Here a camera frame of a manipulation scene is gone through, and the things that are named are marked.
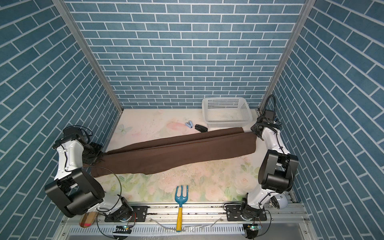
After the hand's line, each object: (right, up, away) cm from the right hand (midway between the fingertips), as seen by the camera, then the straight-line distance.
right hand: (258, 127), depth 92 cm
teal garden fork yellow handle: (-46, -38, -14) cm, 62 cm away
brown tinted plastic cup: (-89, -42, -22) cm, 101 cm away
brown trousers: (-33, -12, 0) cm, 35 cm away
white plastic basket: (-15, +11, +28) cm, 34 cm away
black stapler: (-35, -1, +16) cm, 39 cm away
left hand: (-90, -13, -11) cm, 92 cm away
